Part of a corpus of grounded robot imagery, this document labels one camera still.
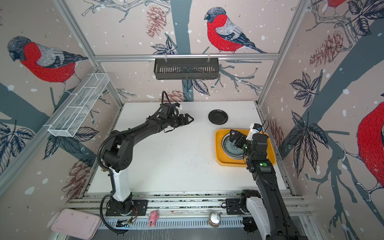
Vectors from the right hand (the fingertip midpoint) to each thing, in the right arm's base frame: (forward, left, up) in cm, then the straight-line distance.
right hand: (235, 134), depth 78 cm
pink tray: (-41, +75, -16) cm, 87 cm away
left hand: (+13, +26, -4) cm, 29 cm away
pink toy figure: (-37, +40, -18) cm, 57 cm away
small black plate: (+31, +6, -22) cm, 38 cm away
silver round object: (-36, +11, -18) cm, 41 cm away
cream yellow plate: (-5, -1, -17) cm, 18 cm away
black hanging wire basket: (+50, +29, +9) cm, 58 cm away
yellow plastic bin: (-8, +5, -17) cm, 19 cm away
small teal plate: (0, 0, -16) cm, 16 cm away
